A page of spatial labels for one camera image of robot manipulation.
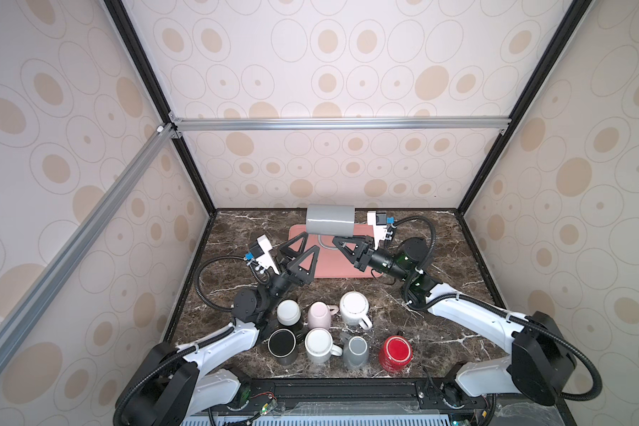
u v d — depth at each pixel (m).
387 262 0.62
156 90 0.82
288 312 0.80
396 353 0.74
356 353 0.72
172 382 0.41
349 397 0.74
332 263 0.65
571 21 0.69
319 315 0.80
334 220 0.62
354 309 0.81
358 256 0.63
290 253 0.66
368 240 0.63
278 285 0.61
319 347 0.76
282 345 0.76
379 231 0.62
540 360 0.41
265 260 0.58
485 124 0.92
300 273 0.57
